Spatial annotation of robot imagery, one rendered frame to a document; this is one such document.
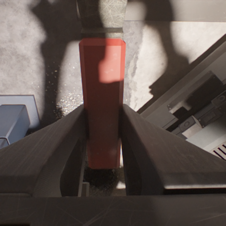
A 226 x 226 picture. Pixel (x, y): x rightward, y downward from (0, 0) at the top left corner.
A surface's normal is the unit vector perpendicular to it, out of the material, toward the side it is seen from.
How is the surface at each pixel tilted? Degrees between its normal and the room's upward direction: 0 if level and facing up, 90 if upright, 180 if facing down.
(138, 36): 0
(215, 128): 45
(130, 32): 0
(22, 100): 0
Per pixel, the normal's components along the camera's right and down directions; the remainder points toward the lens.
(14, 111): 0.01, -0.81
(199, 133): -0.51, 0.04
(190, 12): 0.03, 0.58
